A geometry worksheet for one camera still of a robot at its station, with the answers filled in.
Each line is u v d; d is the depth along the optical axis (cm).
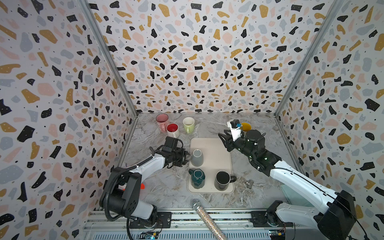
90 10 71
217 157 100
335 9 72
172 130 105
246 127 103
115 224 73
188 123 106
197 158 88
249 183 85
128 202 42
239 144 65
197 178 77
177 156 78
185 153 82
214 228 69
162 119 108
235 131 62
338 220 38
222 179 78
